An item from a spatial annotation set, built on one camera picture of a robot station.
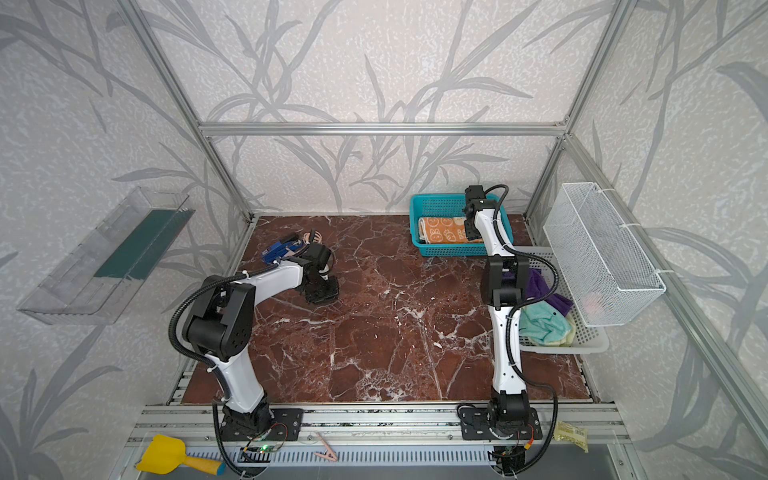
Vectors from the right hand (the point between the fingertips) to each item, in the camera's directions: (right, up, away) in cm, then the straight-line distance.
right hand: (484, 223), depth 107 cm
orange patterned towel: (-14, -2, +4) cm, 15 cm away
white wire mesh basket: (+13, -13, -46) cm, 50 cm away
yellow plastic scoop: (-86, -58, -36) cm, 110 cm away
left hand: (-50, -22, -11) cm, 55 cm away
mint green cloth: (+12, -30, -20) cm, 38 cm away
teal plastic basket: (-14, +7, +8) cm, 18 cm away
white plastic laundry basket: (+23, -34, -25) cm, 48 cm away
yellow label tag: (+10, -53, -35) cm, 64 cm away
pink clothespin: (-47, -56, -38) cm, 82 cm away
